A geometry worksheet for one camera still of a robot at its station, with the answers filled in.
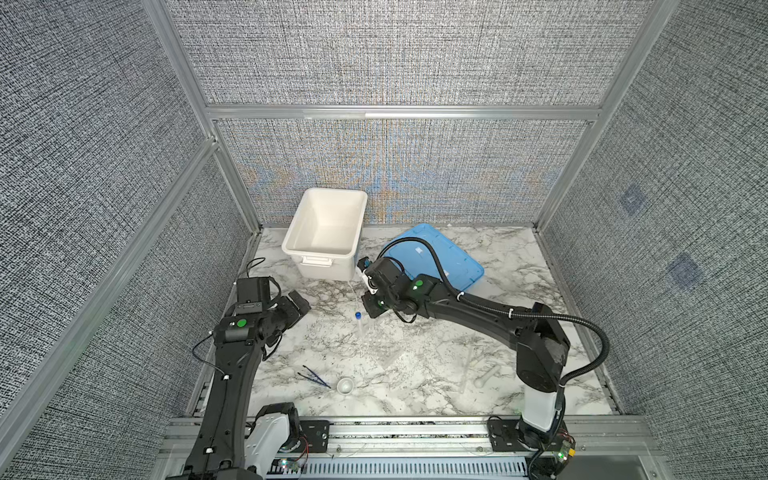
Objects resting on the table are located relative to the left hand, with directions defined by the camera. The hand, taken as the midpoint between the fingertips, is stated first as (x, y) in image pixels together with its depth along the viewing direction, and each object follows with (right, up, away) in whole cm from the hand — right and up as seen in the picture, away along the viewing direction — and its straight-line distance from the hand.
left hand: (297, 311), depth 78 cm
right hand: (+17, +3, +6) cm, 18 cm away
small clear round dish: (+12, -21, +2) cm, 24 cm away
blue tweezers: (+3, -20, +5) cm, 21 cm away
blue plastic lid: (+35, +13, +32) cm, 49 cm away
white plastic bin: (-1, +22, +41) cm, 47 cm away
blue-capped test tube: (+16, -2, 0) cm, 16 cm away
